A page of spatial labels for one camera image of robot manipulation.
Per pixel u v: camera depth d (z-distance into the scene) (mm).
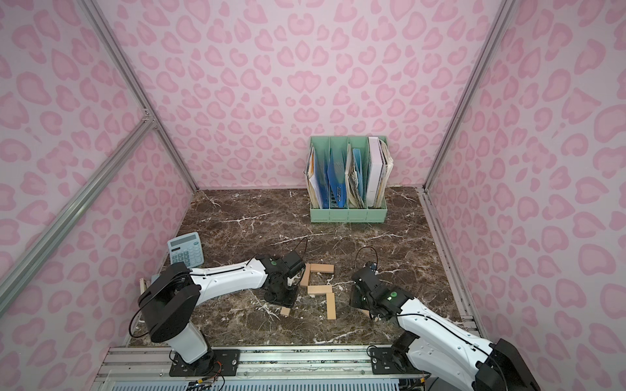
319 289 885
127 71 801
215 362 719
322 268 943
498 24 713
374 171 951
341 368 721
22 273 518
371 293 626
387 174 952
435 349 576
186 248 979
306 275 903
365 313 809
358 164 962
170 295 490
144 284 873
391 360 650
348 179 952
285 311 818
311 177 903
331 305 839
